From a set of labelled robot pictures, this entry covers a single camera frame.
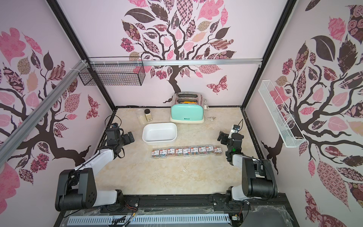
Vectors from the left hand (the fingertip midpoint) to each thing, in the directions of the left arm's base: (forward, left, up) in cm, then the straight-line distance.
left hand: (125, 138), depth 91 cm
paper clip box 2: (-8, -25, -7) cm, 27 cm away
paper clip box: (-8, -20, -6) cm, 23 cm away
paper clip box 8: (-6, -57, -6) cm, 57 cm away
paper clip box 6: (-6, -46, -6) cm, 47 cm away
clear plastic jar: (+23, -5, 0) cm, 23 cm away
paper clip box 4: (-7, -35, -7) cm, 37 cm away
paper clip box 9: (-6, -62, -6) cm, 62 cm away
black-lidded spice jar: (+23, -11, +1) cm, 25 cm away
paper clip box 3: (-7, -30, -7) cm, 32 cm away
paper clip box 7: (-6, -51, -6) cm, 52 cm away
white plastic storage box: (+9, -18, -9) cm, 22 cm away
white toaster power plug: (+22, -61, -6) cm, 65 cm away
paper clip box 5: (-7, -41, -6) cm, 42 cm away
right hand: (+3, -68, 0) cm, 68 cm away
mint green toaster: (+19, -42, +8) cm, 47 cm away
